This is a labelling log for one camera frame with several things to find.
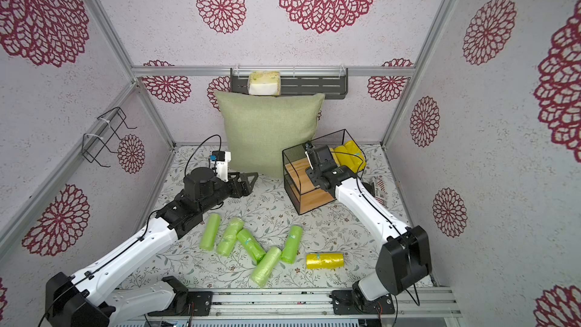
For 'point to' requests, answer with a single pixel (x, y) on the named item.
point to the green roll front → (265, 266)
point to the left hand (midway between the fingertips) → (249, 176)
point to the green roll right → (290, 252)
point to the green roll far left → (209, 236)
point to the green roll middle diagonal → (250, 245)
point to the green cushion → (259, 127)
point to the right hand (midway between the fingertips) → (321, 163)
